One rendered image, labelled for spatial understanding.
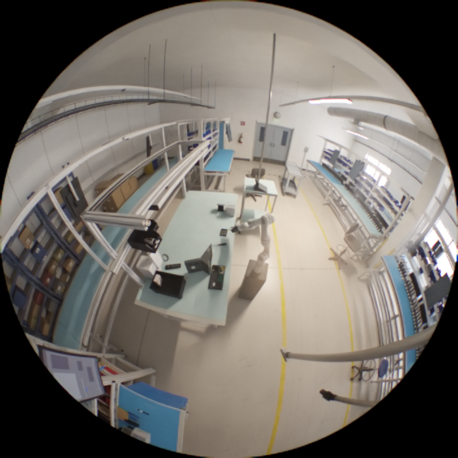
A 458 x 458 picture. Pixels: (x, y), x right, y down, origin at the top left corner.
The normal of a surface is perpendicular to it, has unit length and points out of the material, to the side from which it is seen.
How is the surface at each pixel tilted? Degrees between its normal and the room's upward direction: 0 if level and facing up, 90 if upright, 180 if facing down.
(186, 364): 0
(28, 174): 90
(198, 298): 0
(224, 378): 0
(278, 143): 90
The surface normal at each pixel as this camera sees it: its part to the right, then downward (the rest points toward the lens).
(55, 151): 0.99, 0.10
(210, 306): 0.04, -0.69
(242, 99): -0.10, 0.71
